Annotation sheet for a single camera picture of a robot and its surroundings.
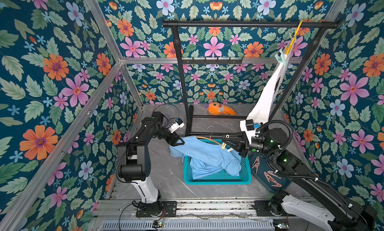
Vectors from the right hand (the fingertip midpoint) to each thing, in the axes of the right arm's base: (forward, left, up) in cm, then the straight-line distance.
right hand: (227, 134), depth 59 cm
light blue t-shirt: (+3, +8, -28) cm, 30 cm away
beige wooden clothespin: (-3, +1, -3) cm, 5 cm away
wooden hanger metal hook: (+27, +4, -36) cm, 45 cm away
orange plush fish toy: (+41, +2, -28) cm, 50 cm away
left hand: (+14, +24, -25) cm, 38 cm away
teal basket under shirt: (-5, -1, -37) cm, 37 cm away
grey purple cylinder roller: (+19, +33, -10) cm, 39 cm away
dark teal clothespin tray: (-5, -26, -35) cm, 44 cm away
